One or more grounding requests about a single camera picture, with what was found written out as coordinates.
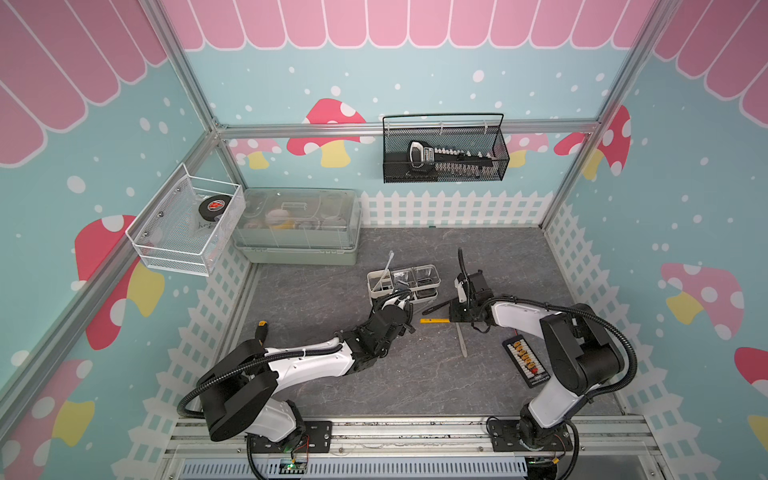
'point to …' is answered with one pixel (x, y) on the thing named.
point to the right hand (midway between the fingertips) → (451, 310)
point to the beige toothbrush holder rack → (420, 281)
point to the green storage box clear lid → (299, 226)
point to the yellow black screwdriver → (262, 330)
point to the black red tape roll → (214, 205)
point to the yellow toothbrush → (434, 320)
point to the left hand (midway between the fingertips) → (398, 304)
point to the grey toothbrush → (464, 349)
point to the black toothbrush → (435, 307)
